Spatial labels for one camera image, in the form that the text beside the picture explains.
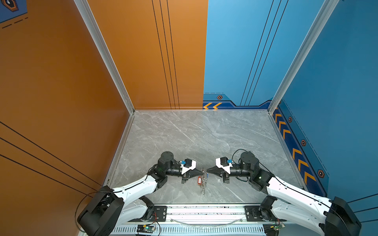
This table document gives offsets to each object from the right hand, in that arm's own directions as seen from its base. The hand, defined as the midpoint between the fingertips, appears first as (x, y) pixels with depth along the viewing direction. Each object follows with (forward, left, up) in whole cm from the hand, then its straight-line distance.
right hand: (207, 170), depth 69 cm
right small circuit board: (-20, -34, -19) cm, 44 cm away
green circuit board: (-21, +29, -20) cm, 41 cm away
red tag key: (+2, +4, -19) cm, 19 cm away
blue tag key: (-2, 0, -2) cm, 2 cm away
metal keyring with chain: (+3, +1, -16) cm, 17 cm away
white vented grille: (-21, +7, -19) cm, 30 cm away
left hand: (0, +3, -4) cm, 4 cm away
